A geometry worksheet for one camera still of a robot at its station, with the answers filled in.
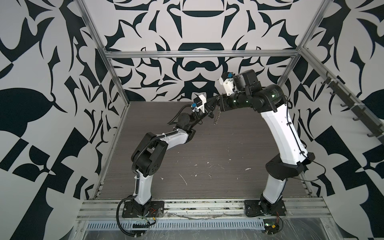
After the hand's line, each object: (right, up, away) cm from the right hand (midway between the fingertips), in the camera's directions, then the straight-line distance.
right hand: (216, 101), depth 66 cm
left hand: (+2, +5, +2) cm, 6 cm away
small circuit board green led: (+27, -58, +6) cm, 64 cm away
